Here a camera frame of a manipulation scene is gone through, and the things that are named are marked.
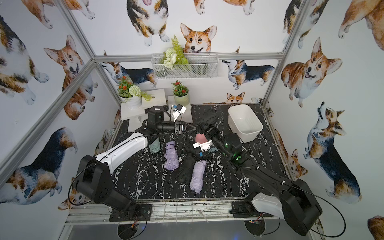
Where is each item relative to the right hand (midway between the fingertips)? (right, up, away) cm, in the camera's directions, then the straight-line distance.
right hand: (203, 118), depth 70 cm
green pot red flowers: (-13, +15, +20) cm, 28 cm away
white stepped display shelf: (-47, 0, +36) cm, 59 cm away
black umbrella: (-9, -26, +17) cm, 33 cm away
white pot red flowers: (-43, +14, +18) cm, 48 cm away
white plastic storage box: (+29, -3, +38) cm, 48 cm away
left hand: (-4, -4, +2) cm, 6 cm away
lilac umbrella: (-3, -32, +11) cm, 34 cm away
